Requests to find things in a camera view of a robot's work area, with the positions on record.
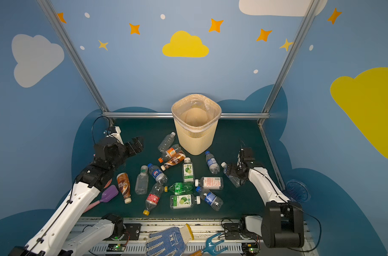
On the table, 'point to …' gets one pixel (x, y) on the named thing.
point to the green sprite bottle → (179, 188)
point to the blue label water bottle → (215, 202)
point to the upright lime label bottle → (188, 174)
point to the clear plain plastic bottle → (166, 142)
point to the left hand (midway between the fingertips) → (138, 139)
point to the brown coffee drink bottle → (176, 158)
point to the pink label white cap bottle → (210, 183)
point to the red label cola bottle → (152, 199)
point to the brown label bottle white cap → (124, 185)
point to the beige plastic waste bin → (196, 117)
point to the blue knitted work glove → (169, 241)
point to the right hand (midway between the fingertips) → (237, 170)
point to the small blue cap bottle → (212, 163)
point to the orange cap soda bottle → (170, 153)
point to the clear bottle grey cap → (142, 182)
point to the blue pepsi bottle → (157, 174)
